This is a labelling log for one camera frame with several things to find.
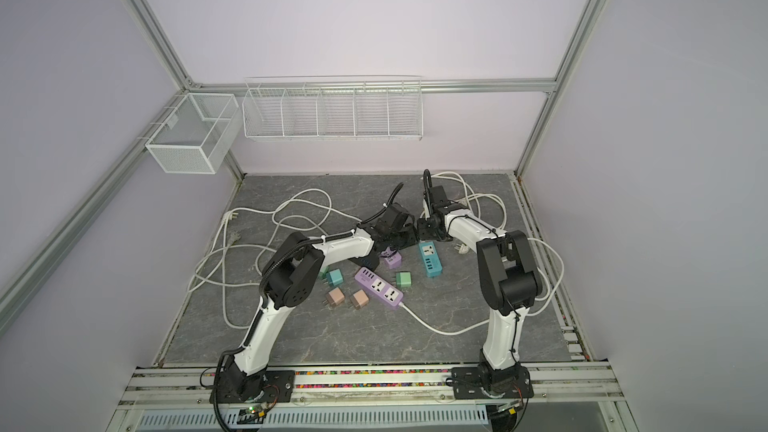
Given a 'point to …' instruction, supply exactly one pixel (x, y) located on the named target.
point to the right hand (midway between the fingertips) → (428, 232)
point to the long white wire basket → (333, 108)
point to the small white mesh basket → (191, 136)
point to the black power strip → (371, 260)
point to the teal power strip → (430, 257)
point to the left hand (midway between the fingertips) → (423, 240)
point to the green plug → (404, 278)
